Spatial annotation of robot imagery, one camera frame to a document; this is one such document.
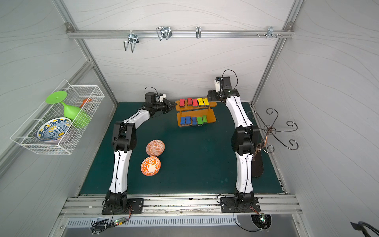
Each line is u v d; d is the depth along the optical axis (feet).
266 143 2.12
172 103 3.28
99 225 2.26
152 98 2.89
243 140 1.90
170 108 3.16
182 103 3.31
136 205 2.41
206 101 3.32
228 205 2.40
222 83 2.46
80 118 2.09
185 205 2.47
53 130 2.02
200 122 3.45
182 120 3.49
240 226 2.05
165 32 2.50
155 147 3.08
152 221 2.30
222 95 2.31
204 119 3.53
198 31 2.38
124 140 2.14
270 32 2.51
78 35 2.60
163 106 3.12
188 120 3.54
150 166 2.82
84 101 2.53
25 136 1.82
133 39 2.58
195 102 3.29
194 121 3.50
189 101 3.32
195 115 3.56
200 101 3.32
